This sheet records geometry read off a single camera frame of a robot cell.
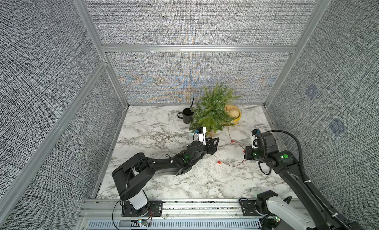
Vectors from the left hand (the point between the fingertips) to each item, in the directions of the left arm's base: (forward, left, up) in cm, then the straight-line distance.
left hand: (220, 138), depth 78 cm
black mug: (+26, +18, -10) cm, 33 cm away
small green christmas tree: (+11, +4, +9) cm, 15 cm away
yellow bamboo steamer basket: (+23, -18, -15) cm, 33 cm away
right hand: (-4, -14, -2) cm, 15 cm away
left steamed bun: (+28, -17, -13) cm, 36 cm away
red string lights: (+8, -12, -16) cm, 22 cm away
